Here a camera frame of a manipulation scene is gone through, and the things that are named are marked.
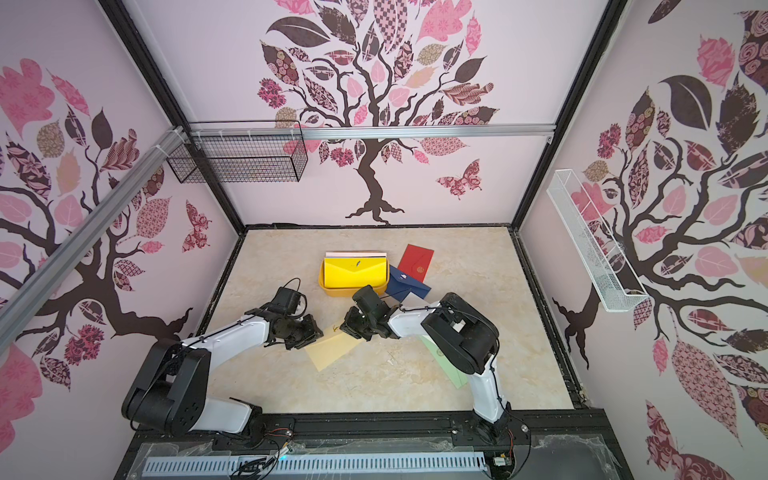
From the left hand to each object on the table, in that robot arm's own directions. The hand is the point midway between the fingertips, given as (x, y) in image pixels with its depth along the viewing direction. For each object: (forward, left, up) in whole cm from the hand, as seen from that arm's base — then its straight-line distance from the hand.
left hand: (319, 340), depth 89 cm
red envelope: (+31, -32, -1) cm, 45 cm away
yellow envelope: (+22, -10, +5) cm, 25 cm away
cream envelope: (-2, -3, -1) cm, 4 cm away
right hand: (+3, -5, +1) cm, 6 cm away
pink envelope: (+33, -9, +2) cm, 34 cm away
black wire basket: (+90, +51, +7) cm, 103 cm away
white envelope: (+13, -30, +1) cm, 33 cm away
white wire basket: (0, -73, +31) cm, 79 cm away
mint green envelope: (-11, -41, 0) cm, 43 cm away
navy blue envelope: (+21, -26, 0) cm, 33 cm away
